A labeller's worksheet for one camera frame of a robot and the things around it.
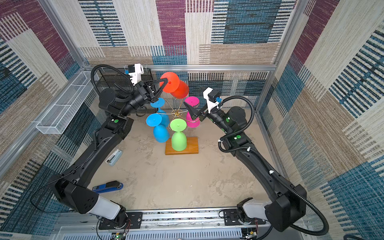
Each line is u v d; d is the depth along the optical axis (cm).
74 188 39
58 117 72
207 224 73
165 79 54
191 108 55
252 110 45
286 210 43
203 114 54
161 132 78
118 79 102
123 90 50
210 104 50
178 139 73
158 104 78
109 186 81
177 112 76
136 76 53
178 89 53
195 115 54
